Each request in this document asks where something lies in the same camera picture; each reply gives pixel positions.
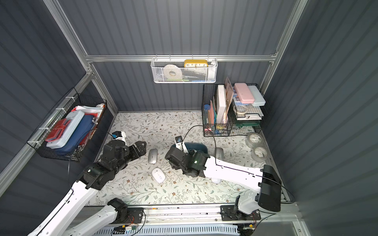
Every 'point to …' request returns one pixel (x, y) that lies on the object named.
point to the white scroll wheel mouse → (219, 153)
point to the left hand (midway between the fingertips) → (138, 145)
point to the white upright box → (221, 103)
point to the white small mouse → (158, 175)
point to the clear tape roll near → (259, 153)
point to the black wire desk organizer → (233, 109)
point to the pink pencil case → (244, 93)
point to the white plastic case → (76, 117)
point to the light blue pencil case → (259, 100)
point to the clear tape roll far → (254, 140)
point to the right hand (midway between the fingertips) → (184, 157)
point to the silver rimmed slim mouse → (216, 180)
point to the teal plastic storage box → (200, 147)
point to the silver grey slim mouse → (152, 156)
